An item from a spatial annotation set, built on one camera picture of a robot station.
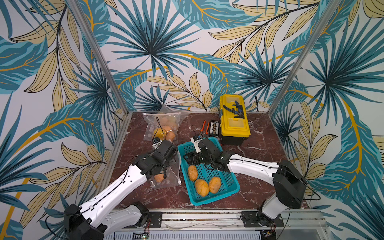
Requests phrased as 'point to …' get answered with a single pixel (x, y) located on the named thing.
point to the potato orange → (170, 135)
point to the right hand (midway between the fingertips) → (188, 154)
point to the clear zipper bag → (164, 109)
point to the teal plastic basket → (229, 183)
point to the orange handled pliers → (203, 124)
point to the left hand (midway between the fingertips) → (169, 160)
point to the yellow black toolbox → (233, 127)
